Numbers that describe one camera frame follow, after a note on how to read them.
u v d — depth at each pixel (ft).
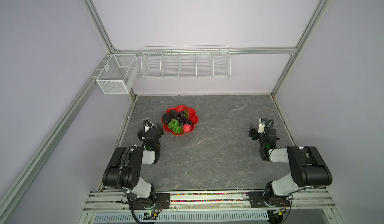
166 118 3.26
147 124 2.49
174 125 3.16
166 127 3.16
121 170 1.39
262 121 2.69
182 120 3.32
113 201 2.47
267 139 2.37
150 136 2.26
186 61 3.17
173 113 3.35
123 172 1.40
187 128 3.08
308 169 1.48
